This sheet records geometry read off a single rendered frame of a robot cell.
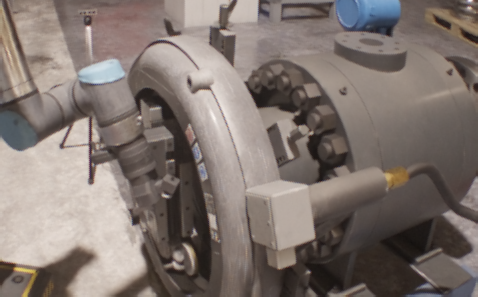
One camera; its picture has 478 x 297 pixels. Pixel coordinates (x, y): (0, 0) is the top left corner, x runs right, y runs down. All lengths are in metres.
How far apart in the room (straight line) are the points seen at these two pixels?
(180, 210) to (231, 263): 0.38
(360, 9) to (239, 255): 0.93
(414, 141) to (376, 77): 0.19
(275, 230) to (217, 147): 0.20
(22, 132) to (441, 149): 1.05
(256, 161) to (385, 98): 0.48
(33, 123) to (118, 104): 0.18
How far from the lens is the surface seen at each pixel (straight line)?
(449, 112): 1.56
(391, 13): 1.82
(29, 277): 1.62
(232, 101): 1.10
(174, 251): 1.51
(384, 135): 1.37
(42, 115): 1.12
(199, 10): 5.16
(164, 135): 1.26
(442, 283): 1.75
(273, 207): 0.97
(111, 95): 1.10
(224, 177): 1.06
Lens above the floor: 1.34
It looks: 26 degrees down
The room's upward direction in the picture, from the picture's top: 2 degrees clockwise
